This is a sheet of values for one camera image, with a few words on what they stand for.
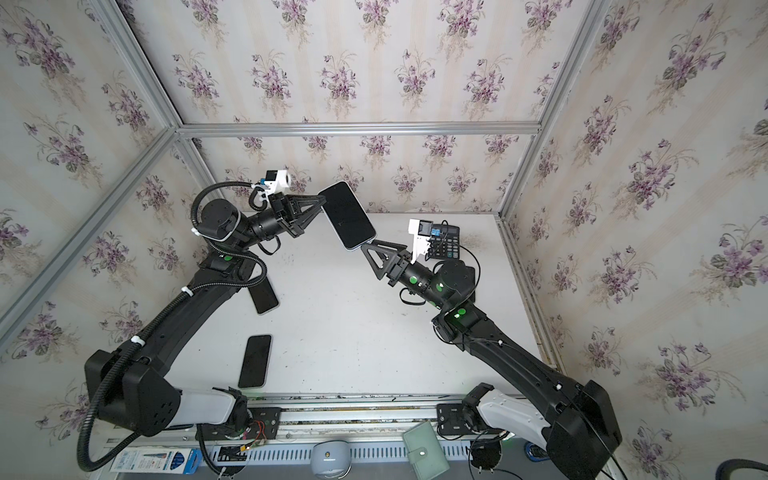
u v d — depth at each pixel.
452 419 0.73
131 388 0.39
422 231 0.57
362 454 0.70
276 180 0.61
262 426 0.72
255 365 0.81
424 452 0.69
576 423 0.38
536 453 0.67
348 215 0.60
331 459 0.62
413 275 0.58
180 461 0.67
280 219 0.55
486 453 0.71
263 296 0.93
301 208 0.61
